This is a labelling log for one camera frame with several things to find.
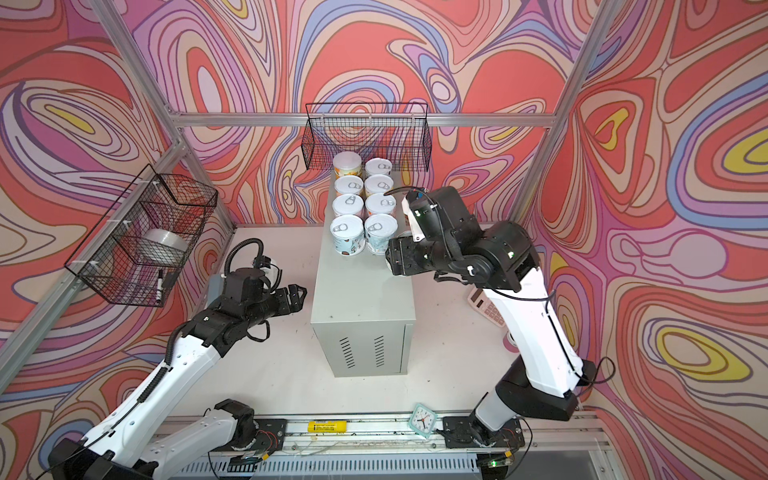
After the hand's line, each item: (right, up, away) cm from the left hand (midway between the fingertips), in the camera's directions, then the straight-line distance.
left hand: (297, 290), depth 78 cm
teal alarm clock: (+33, -33, -3) cm, 46 cm away
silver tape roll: (-31, +14, -4) cm, 34 cm away
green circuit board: (-12, -41, -6) cm, 44 cm away
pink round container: (+59, -16, +7) cm, 62 cm away
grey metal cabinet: (+19, -3, -21) cm, 29 cm away
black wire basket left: (-39, +11, -4) cm, 41 cm away
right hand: (+28, +8, -19) cm, 34 cm away
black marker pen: (-32, 0, -6) cm, 32 cm away
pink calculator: (+56, -7, +17) cm, 59 cm away
